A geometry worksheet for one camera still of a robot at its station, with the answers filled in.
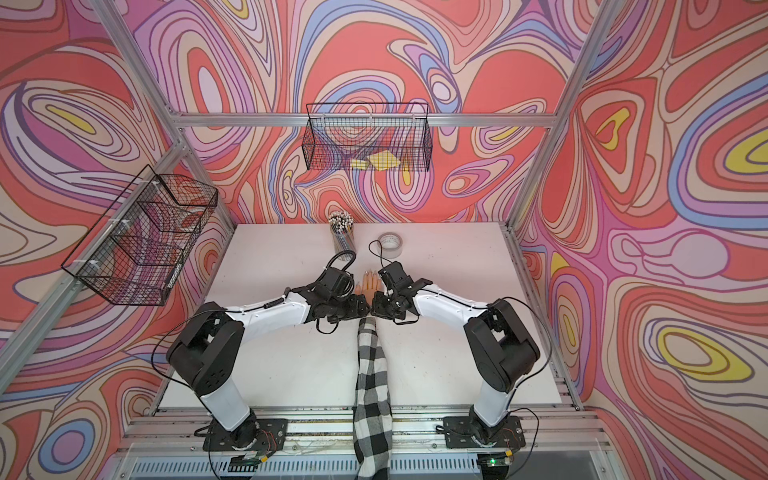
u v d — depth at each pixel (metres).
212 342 0.47
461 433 0.72
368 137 0.84
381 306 0.80
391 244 1.14
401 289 0.69
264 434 0.72
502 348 0.46
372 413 0.72
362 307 0.83
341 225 0.96
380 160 0.91
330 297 0.72
